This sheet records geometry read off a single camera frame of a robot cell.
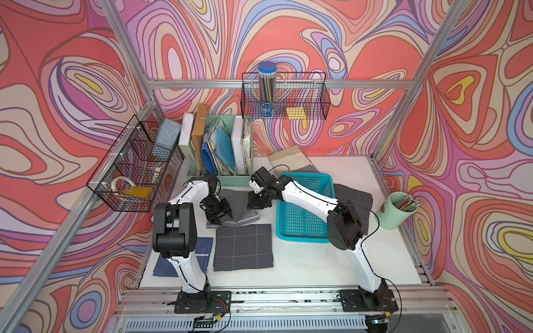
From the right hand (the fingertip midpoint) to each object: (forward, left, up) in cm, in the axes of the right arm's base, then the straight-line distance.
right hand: (249, 211), depth 89 cm
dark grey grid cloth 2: (+10, -56, -10) cm, 57 cm away
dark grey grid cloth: (-13, +3, -8) cm, 15 cm away
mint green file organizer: (+32, +4, +18) cm, 37 cm away
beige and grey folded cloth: (+36, -22, -6) cm, 43 cm away
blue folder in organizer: (+21, +13, +14) cm, 29 cm away
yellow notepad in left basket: (-4, +34, +22) cm, 41 cm away
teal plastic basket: (-2, -21, -8) cm, 22 cm away
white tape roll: (-2, +42, +26) cm, 50 cm away
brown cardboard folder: (+23, +20, +25) cm, 39 cm away
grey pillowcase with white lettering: (+11, +7, -8) cm, 15 cm away
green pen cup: (-5, -59, +5) cm, 60 cm away
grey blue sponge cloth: (+19, +31, +26) cm, 45 cm away
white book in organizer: (+24, +26, +23) cm, 43 cm away
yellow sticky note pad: (+34, -22, +26) cm, 48 cm away
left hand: (-1, +9, -3) cm, 10 cm away
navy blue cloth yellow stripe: (-13, +19, -6) cm, 24 cm away
